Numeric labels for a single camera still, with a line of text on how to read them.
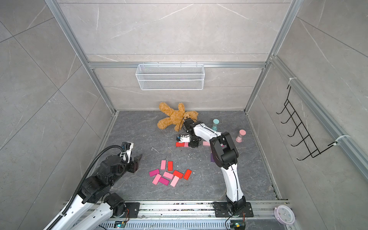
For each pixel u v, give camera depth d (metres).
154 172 0.86
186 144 0.97
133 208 0.73
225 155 0.56
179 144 0.98
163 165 0.88
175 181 0.83
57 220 0.43
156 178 0.83
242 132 0.95
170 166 0.88
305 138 0.63
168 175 0.85
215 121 1.01
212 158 0.92
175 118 1.07
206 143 0.98
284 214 0.70
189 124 0.84
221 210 0.73
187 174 0.86
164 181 0.84
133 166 0.63
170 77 1.00
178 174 0.86
